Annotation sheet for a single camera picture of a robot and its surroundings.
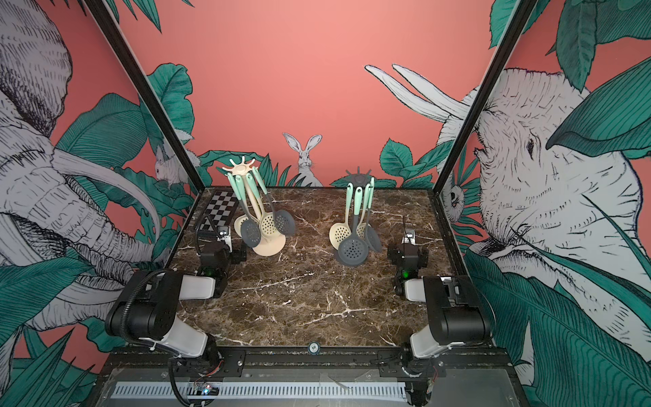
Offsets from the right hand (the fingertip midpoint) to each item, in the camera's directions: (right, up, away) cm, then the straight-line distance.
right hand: (408, 239), depth 94 cm
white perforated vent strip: (-47, -40, -24) cm, 66 cm away
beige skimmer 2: (-53, +5, -4) cm, 53 cm away
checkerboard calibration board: (-77, +11, +14) cm, 79 cm away
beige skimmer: (-57, +9, -9) cm, 58 cm away
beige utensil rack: (-54, -3, +7) cm, 55 cm away
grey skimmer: (-59, +4, -4) cm, 59 cm away
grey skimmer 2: (-47, +7, -2) cm, 47 cm away
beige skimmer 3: (-26, +3, -6) cm, 27 cm away
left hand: (-67, +1, +1) cm, 67 cm away
